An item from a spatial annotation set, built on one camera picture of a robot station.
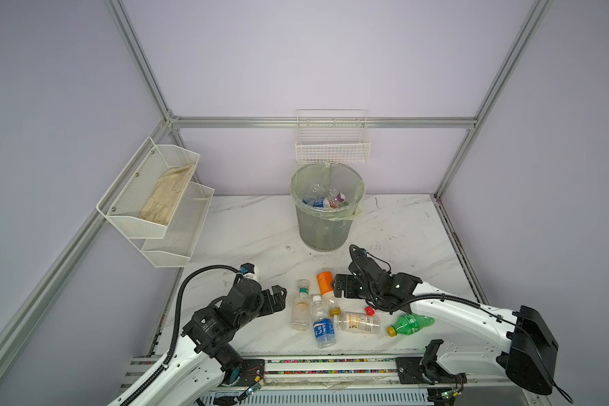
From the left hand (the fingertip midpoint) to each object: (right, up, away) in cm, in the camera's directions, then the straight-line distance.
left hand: (273, 297), depth 74 cm
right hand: (+20, +2, +5) cm, 21 cm away
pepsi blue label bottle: (+16, +29, +16) cm, 37 cm away
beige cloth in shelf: (-35, +32, +6) cm, 48 cm away
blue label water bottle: (+14, +34, +22) cm, 43 cm away
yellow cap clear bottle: (+25, -9, +4) cm, 27 cm away
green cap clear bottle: (+8, -7, +12) cm, 16 cm away
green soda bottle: (+43, -10, +4) cm, 44 cm away
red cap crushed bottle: (+31, -8, +10) cm, 34 cm away
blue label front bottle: (+15, -10, +2) cm, 18 cm away
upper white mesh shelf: (-41, +30, +3) cm, 51 cm away
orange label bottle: (+16, +1, +12) cm, 20 cm away
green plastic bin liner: (+22, +39, +21) cm, 50 cm away
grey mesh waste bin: (+17, +20, +17) cm, 31 cm away
